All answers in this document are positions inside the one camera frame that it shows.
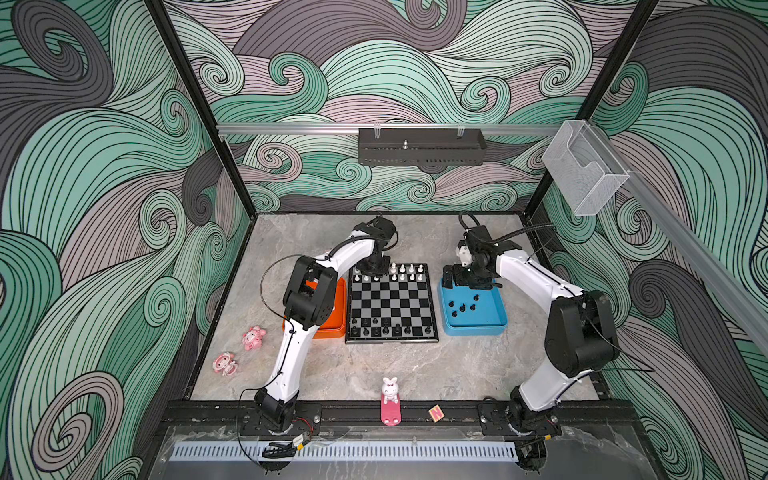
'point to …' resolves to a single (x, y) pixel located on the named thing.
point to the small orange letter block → (436, 413)
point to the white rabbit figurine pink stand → (390, 402)
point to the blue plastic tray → (465, 311)
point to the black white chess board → (395, 307)
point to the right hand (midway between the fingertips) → (458, 282)
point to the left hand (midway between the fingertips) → (378, 271)
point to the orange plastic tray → (336, 327)
